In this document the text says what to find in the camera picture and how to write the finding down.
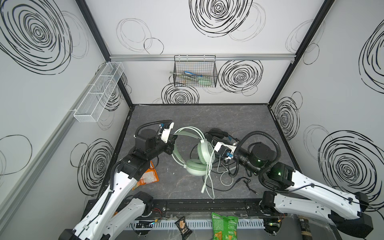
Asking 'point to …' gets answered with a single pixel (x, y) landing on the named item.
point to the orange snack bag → (150, 175)
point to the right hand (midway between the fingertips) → (215, 136)
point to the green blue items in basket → (197, 79)
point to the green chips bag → (224, 227)
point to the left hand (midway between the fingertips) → (177, 135)
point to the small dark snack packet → (181, 224)
